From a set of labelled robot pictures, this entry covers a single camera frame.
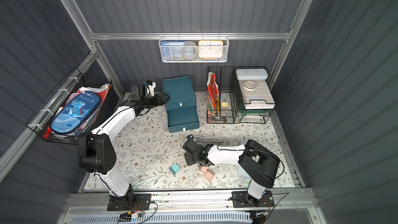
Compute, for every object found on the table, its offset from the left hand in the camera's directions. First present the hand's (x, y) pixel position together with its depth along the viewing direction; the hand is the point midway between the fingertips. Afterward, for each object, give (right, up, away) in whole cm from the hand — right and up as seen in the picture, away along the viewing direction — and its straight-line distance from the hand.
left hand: (167, 98), depth 89 cm
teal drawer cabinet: (+8, -8, +6) cm, 13 cm away
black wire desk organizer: (+43, +2, +2) cm, 43 cm away
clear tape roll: (+50, +9, +8) cm, 52 cm away
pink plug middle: (+22, -38, -7) cm, 44 cm away
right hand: (+15, -32, -2) cm, 36 cm away
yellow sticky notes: (+37, -3, +23) cm, 43 cm away
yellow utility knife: (+31, -5, +22) cm, 38 cm away
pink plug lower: (+24, -41, -9) cm, 48 cm away
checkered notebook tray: (+53, +3, +2) cm, 53 cm away
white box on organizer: (+53, +17, +11) cm, 57 cm away
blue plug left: (+6, -38, -7) cm, 39 cm away
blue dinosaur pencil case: (-34, -7, -24) cm, 42 cm away
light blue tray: (+41, -39, -9) cm, 58 cm away
